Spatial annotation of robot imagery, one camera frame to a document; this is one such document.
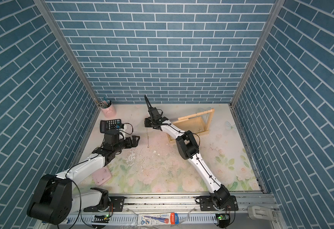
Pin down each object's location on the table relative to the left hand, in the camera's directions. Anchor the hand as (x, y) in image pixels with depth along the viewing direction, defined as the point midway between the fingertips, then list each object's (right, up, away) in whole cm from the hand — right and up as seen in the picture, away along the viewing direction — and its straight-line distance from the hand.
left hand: (137, 138), depth 88 cm
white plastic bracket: (+67, -35, -17) cm, 78 cm away
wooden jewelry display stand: (+35, +8, +14) cm, 39 cm away
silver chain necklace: (+44, +4, +21) cm, 49 cm away
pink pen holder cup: (-25, +17, +18) cm, 35 cm away
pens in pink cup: (-28, +23, +19) cm, 41 cm away
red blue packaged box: (+15, -37, -19) cm, 44 cm away
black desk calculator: (-24, +7, +17) cm, 30 cm away
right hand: (+1, +9, +20) cm, 21 cm away
